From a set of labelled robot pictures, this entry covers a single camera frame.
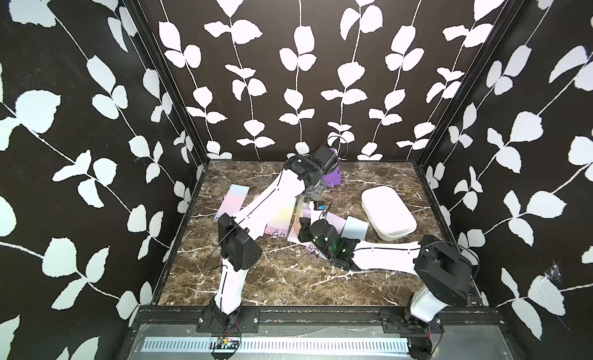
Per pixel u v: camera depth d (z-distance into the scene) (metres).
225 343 0.70
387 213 0.96
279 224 0.96
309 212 0.75
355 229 0.96
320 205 0.73
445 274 0.45
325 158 0.61
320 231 0.62
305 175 0.54
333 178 1.06
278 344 0.70
